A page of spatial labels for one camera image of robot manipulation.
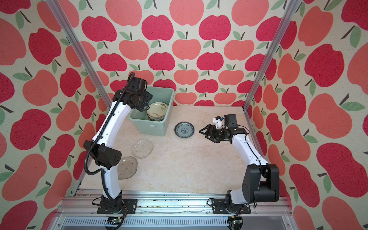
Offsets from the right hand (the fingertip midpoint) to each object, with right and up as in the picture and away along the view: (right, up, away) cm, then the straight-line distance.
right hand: (206, 133), depth 84 cm
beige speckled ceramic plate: (-34, +15, +27) cm, 46 cm away
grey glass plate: (-49, -22, +5) cm, 54 cm away
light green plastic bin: (-40, +6, +5) cm, 41 cm away
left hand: (-32, +20, -1) cm, 38 cm away
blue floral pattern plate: (-13, +1, +24) cm, 27 cm away
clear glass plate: (-42, -11, +14) cm, 46 cm away
